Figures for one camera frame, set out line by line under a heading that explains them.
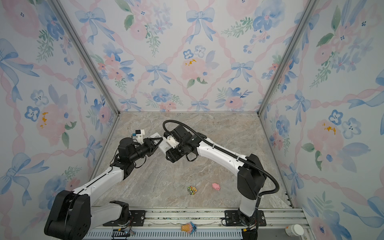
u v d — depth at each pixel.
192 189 0.81
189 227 0.69
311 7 0.69
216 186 0.83
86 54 0.86
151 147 0.72
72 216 0.41
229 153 0.49
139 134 0.77
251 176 0.45
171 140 0.72
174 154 0.70
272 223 0.73
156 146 0.75
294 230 0.65
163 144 0.78
